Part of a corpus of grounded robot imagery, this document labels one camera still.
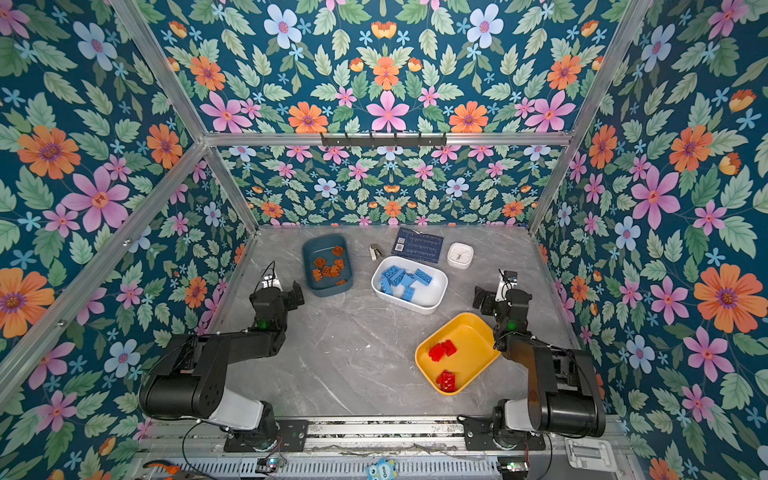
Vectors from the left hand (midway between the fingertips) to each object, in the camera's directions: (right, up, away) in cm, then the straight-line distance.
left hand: (280, 277), depth 91 cm
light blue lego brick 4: (+40, -6, +8) cm, 41 cm away
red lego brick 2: (+50, -28, -14) cm, 59 cm away
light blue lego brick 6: (+44, -1, +11) cm, 46 cm away
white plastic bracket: (+82, -40, -21) cm, 93 cm away
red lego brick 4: (+48, -21, -5) cm, 53 cm away
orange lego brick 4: (+15, +4, +17) cm, 23 cm away
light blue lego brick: (+35, 0, +11) cm, 37 cm away
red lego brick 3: (+52, -20, -4) cm, 56 cm away
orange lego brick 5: (+13, +8, +20) cm, 26 cm away
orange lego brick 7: (+13, +1, +14) cm, 19 cm away
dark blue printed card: (+43, +10, +21) cm, 49 cm away
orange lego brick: (+8, +4, +16) cm, 18 cm away
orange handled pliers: (-17, -43, -21) cm, 51 cm away
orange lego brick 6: (+17, -2, +10) cm, 19 cm away
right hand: (+66, -3, +1) cm, 66 cm away
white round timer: (+59, +7, +17) cm, 62 cm away
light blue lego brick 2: (+35, 0, +11) cm, 37 cm away
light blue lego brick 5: (+39, -2, +11) cm, 41 cm away
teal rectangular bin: (+6, +10, +19) cm, 22 cm away
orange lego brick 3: (+7, 0, +13) cm, 15 cm away
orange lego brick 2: (+11, +1, +14) cm, 18 cm away
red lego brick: (+50, -27, -10) cm, 58 cm away
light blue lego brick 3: (+32, -4, +8) cm, 33 cm away
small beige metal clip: (+27, +8, +20) cm, 35 cm away
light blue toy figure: (+34, -43, -22) cm, 59 cm away
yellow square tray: (+54, -22, -3) cm, 59 cm away
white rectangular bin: (+46, -8, +7) cm, 47 cm away
